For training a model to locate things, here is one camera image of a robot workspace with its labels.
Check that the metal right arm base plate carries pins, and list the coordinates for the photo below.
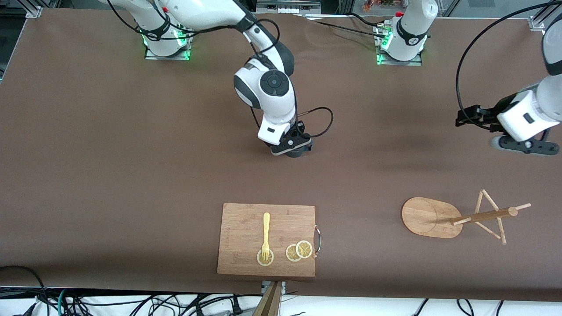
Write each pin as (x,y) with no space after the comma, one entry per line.
(167,56)

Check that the yellow plastic fork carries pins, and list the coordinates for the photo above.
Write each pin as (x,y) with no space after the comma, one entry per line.
(266,228)

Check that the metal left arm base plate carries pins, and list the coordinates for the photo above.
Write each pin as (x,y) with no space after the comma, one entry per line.
(417,62)

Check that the black power plug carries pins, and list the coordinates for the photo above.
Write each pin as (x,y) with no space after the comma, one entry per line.
(237,306)

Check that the silver metal bracket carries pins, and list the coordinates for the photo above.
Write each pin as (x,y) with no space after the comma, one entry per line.
(264,286)

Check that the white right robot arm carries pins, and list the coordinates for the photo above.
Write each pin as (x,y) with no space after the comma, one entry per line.
(270,87)

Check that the grey power strip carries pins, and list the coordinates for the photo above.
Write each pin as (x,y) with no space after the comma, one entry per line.
(287,6)

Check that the brown wooden pole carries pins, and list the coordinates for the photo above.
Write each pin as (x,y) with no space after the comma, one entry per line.
(268,305)

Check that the bamboo cutting board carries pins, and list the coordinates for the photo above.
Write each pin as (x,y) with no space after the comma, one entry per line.
(246,232)

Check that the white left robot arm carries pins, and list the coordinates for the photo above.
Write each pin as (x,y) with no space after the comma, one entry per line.
(527,116)

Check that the aluminium frame corner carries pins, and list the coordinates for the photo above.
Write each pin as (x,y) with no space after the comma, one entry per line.
(538,22)
(37,8)

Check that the brown table cover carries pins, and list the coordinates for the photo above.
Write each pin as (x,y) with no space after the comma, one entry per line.
(131,219)

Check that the wooden cup rack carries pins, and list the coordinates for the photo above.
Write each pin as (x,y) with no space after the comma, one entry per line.
(426,217)

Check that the lemon slice under fork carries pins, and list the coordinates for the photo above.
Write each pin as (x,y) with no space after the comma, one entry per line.
(260,260)

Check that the colourful snack items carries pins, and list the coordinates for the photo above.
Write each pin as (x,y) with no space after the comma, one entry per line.
(382,4)

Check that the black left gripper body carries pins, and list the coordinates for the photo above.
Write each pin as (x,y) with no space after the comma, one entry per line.
(500,110)

